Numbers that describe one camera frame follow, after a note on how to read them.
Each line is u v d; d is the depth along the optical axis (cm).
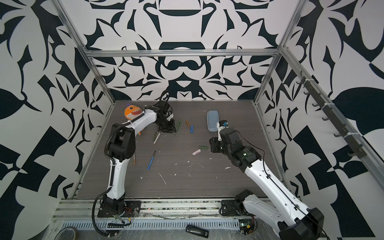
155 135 100
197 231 69
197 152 93
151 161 89
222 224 71
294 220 38
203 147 97
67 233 68
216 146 66
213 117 109
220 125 68
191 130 103
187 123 107
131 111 102
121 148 57
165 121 88
